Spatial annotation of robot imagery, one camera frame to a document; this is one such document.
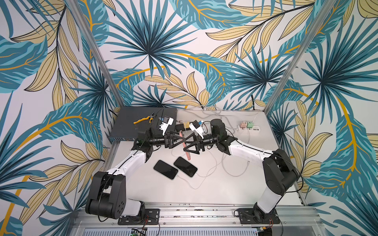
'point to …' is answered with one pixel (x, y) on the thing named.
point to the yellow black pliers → (150, 117)
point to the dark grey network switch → (130, 121)
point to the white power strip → (256, 129)
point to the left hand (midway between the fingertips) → (183, 140)
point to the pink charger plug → (243, 124)
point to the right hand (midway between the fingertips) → (175, 156)
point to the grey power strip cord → (211, 112)
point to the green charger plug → (250, 125)
